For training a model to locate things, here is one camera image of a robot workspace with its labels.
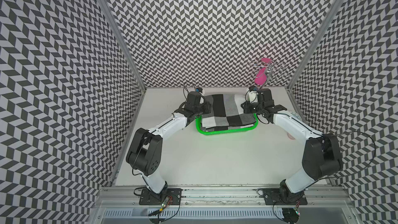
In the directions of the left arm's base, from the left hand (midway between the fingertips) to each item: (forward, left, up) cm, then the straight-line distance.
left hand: (210, 105), depth 89 cm
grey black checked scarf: (-3, -9, -3) cm, 10 cm away
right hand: (0, -19, -1) cm, 19 cm away
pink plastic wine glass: (+25, -35, +1) cm, 43 cm away
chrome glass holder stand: (+16, -33, +13) cm, 39 cm away
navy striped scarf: (-11, -5, -2) cm, 12 cm away
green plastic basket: (-8, +7, -4) cm, 11 cm away
